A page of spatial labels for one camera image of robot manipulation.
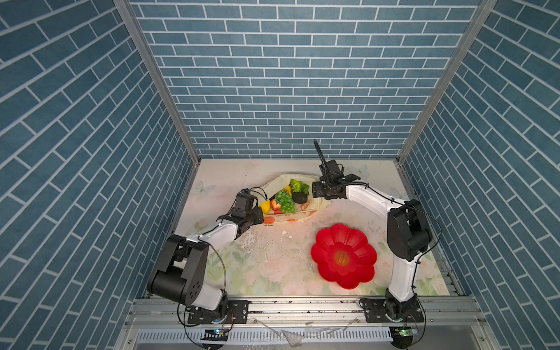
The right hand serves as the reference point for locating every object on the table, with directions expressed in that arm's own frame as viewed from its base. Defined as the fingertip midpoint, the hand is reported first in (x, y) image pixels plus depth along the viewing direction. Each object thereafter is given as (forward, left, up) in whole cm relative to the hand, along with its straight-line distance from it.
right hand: (321, 190), depth 96 cm
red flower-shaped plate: (-25, -10, -10) cm, 29 cm away
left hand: (-12, +24, -4) cm, 27 cm away
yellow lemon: (-8, +24, -5) cm, 26 cm away
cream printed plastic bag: (-6, +8, -9) cm, 13 cm away
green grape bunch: (-3, +17, -5) cm, 18 cm away
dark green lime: (+3, +7, -4) cm, 8 cm away
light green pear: (+4, +12, -3) cm, 13 cm away
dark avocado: (-2, +9, -5) cm, 11 cm away
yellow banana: (+2, +15, -4) cm, 15 cm away
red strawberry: (-7, +20, -4) cm, 22 cm away
